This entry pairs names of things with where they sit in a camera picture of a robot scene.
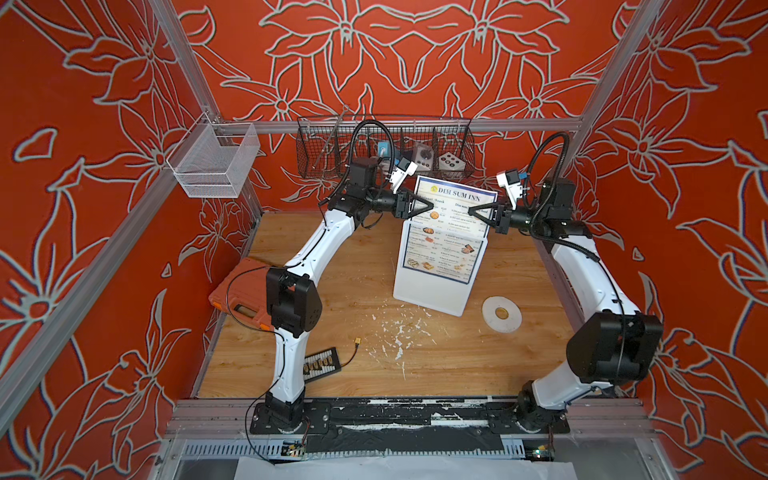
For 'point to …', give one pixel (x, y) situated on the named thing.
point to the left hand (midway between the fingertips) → (428, 202)
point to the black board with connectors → (321, 364)
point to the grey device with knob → (424, 157)
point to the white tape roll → (508, 325)
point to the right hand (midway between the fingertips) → (467, 210)
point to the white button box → (449, 162)
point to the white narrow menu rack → (436, 267)
